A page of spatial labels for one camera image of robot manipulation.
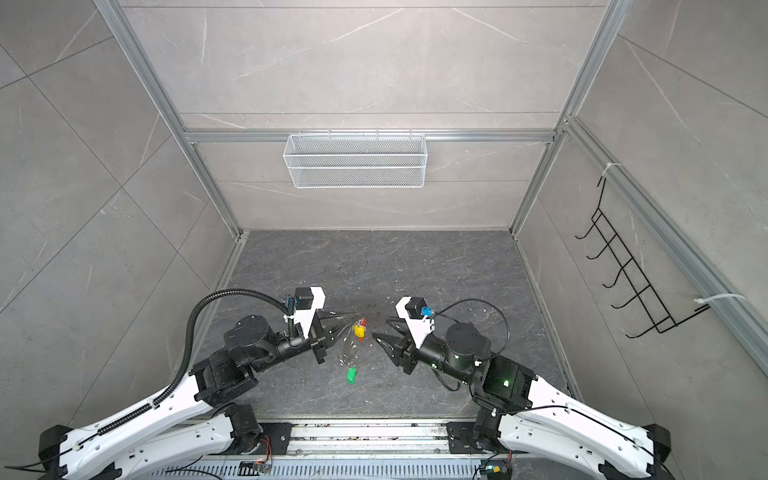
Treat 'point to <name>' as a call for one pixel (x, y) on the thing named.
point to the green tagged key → (352, 372)
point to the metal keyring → (349, 356)
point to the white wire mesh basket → (355, 161)
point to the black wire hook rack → (660, 318)
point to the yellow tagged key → (359, 331)
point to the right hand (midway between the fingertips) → (381, 325)
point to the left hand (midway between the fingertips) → (354, 311)
